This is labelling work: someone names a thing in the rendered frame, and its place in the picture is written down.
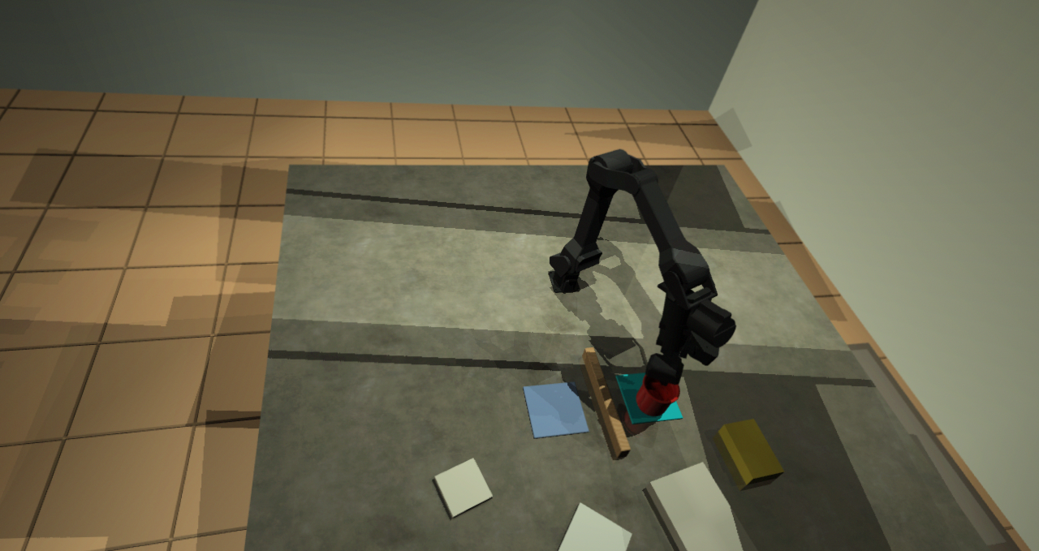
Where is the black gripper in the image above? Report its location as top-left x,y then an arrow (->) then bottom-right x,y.
645,315 -> 692,386

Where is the yellow rectangular block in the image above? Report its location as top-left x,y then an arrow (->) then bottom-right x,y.
719,420 -> 785,486

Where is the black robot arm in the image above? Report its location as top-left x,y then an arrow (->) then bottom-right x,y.
549,149 -> 736,366

